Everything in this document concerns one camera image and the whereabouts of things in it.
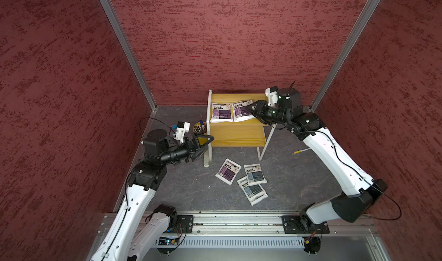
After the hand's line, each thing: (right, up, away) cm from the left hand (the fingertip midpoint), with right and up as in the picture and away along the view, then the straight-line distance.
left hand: (209, 147), depth 62 cm
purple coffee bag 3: (+7, -17, +27) cm, 33 cm away
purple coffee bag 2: (+12, +14, +9) cm, 21 cm away
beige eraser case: (-5, -11, +29) cm, 32 cm away
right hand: (+14, +13, +7) cm, 21 cm away
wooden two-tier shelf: (+19, +4, +24) cm, 31 cm away
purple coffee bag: (+4, +14, +9) cm, 17 cm away
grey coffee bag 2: (+20, -25, +18) cm, 37 cm away
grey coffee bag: (+21, -18, +25) cm, 37 cm away
